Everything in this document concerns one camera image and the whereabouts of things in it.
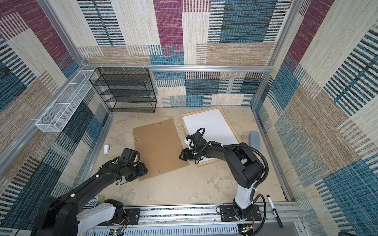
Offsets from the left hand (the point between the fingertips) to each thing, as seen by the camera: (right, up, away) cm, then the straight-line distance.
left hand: (145, 170), depth 85 cm
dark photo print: (+44, +24, +23) cm, 55 cm away
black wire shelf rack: (-22, +51, +25) cm, 61 cm away
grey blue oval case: (+68, +16, +14) cm, 71 cm away
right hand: (+22, +4, +6) cm, 23 cm away
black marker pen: (+68, -17, -11) cm, 71 cm away
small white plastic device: (-27, +10, +9) cm, 30 cm away
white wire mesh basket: (-38, +30, -14) cm, 50 cm away
